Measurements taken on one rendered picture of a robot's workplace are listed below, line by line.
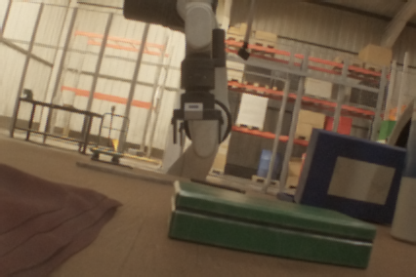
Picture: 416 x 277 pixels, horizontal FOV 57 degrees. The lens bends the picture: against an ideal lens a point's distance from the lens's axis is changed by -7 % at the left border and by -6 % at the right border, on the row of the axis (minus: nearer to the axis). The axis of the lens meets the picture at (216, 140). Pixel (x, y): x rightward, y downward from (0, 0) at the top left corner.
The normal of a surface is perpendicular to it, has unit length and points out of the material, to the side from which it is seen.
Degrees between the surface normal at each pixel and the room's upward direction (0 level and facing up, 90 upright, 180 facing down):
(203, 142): 90
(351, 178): 103
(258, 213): 90
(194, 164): 115
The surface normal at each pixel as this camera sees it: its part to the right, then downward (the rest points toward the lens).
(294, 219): 0.12, -0.01
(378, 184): 0.02, 0.19
